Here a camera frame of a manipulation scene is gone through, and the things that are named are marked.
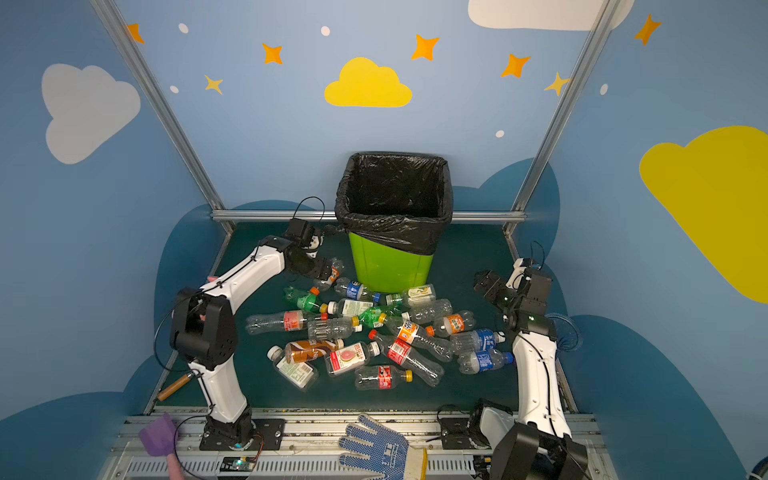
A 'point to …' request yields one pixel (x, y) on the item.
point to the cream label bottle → (419, 295)
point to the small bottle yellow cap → (381, 377)
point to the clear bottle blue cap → (355, 290)
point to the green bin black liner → (392, 204)
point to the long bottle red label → (401, 352)
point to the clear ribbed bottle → (432, 312)
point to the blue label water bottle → (476, 341)
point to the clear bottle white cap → (299, 374)
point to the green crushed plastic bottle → (306, 301)
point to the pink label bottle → (346, 357)
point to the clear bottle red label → (287, 321)
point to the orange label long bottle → (410, 333)
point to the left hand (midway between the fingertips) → (320, 268)
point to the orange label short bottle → (454, 323)
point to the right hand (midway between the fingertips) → (492, 278)
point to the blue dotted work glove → (391, 457)
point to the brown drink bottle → (309, 350)
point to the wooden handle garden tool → (175, 386)
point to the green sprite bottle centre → (370, 317)
